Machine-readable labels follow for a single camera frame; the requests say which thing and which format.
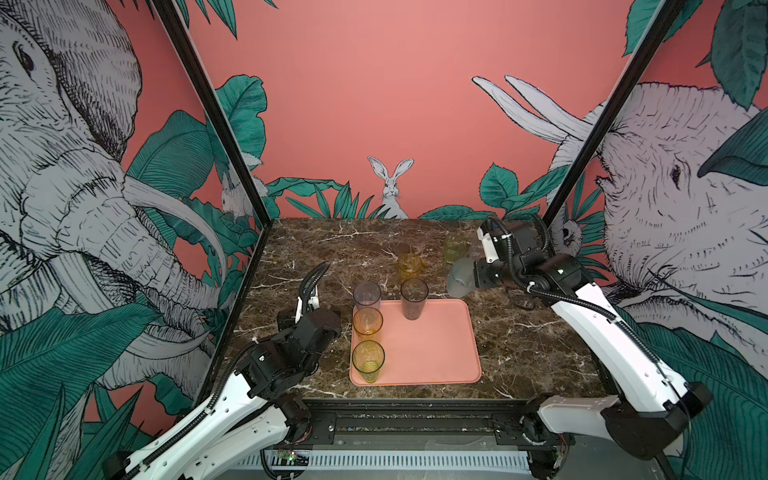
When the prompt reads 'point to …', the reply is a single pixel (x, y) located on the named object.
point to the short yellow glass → (409, 266)
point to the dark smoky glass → (414, 293)
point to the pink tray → (439, 348)
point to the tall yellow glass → (367, 324)
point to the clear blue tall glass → (366, 294)
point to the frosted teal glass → (461, 278)
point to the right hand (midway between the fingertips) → (473, 264)
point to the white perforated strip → (392, 461)
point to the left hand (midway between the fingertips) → (316, 305)
